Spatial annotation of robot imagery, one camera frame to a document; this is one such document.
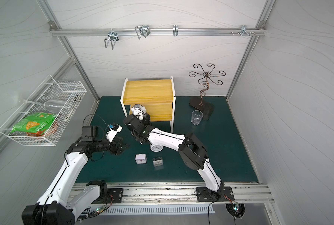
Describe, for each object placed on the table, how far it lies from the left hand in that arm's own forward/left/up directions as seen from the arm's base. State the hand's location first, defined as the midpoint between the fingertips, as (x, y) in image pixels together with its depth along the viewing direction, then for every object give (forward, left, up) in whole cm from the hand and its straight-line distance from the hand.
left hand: (124, 142), depth 77 cm
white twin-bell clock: (+3, -17, -13) cm, 21 cm away
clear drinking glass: (+29, -45, -13) cm, 55 cm away
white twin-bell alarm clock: (+10, -9, +15) cm, 21 cm away
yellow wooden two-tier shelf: (+20, -18, +17) cm, 32 cm away
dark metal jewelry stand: (+30, -51, -4) cm, 59 cm away
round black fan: (-28, -61, -18) cm, 70 cm away
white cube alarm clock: (-5, -8, -11) cm, 15 cm away
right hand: (+18, -6, +4) cm, 19 cm away
